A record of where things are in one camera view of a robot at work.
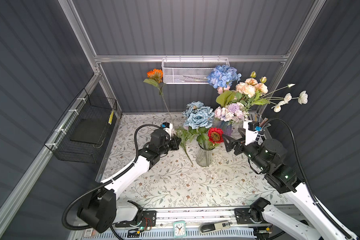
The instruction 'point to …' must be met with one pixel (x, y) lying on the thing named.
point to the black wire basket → (80, 136)
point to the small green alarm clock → (179, 228)
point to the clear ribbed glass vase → (204, 153)
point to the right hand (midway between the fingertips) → (233, 133)
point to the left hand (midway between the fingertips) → (181, 139)
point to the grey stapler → (213, 226)
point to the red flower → (215, 135)
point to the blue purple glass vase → (225, 126)
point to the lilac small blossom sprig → (235, 112)
